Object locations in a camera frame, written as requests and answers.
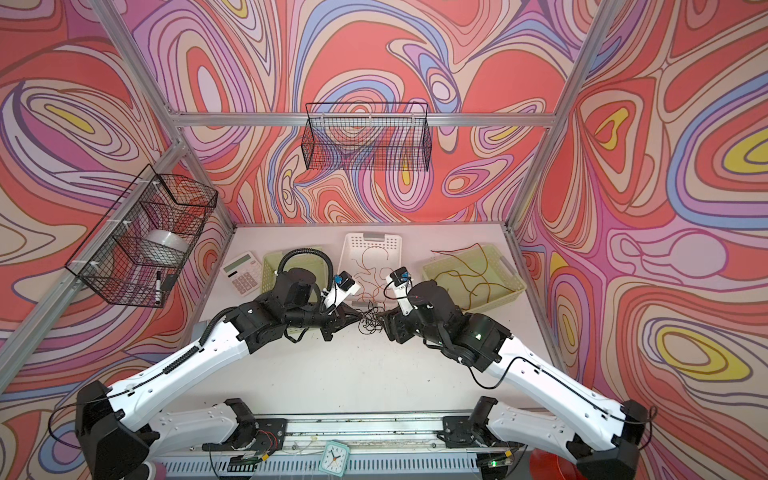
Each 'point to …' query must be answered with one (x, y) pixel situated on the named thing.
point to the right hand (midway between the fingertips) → (393, 317)
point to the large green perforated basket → (478, 277)
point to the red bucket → (546, 466)
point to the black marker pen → (158, 293)
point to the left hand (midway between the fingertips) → (362, 315)
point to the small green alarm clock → (334, 458)
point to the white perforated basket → (368, 258)
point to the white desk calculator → (244, 273)
